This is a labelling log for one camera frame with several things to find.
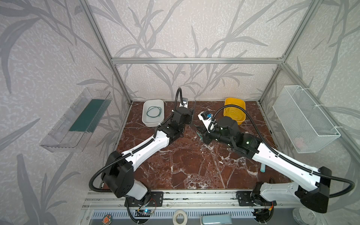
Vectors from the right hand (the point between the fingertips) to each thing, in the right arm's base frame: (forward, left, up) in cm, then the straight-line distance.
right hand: (197, 122), depth 68 cm
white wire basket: (-5, -50, +3) cm, 51 cm away
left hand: (+16, +6, -4) cm, 17 cm away
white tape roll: (-34, +9, -29) cm, 46 cm away
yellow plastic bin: (+40, -38, -29) cm, 62 cm away
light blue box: (-37, -8, -25) cm, 46 cm away
